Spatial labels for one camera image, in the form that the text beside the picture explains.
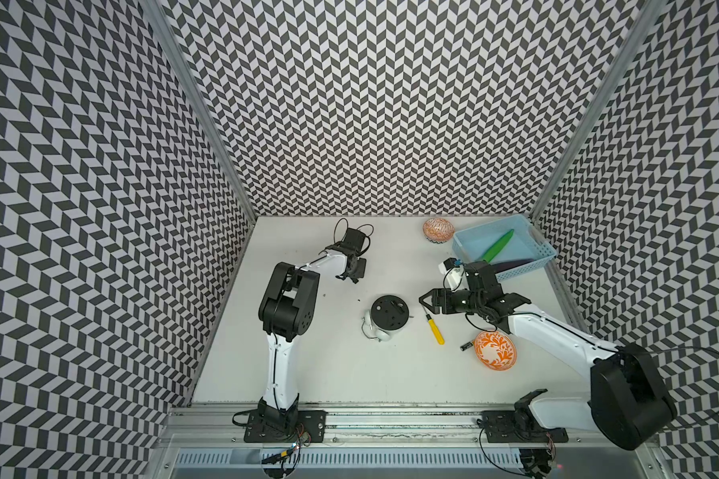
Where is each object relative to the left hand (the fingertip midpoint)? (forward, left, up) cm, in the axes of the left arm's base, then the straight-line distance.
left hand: (353, 269), depth 104 cm
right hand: (-19, -23, +10) cm, 31 cm away
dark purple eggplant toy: (-3, -49, +6) cm, 50 cm away
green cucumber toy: (+7, -52, +3) cm, 53 cm away
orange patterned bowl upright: (-29, -42, +1) cm, 51 cm away
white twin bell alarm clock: (-19, -12, +4) cm, 23 cm away
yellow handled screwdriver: (-21, -26, -1) cm, 34 cm away
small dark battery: (-28, -34, +1) cm, 44 cm away
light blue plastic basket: (+10, -63, +1) cm, 64 cm away
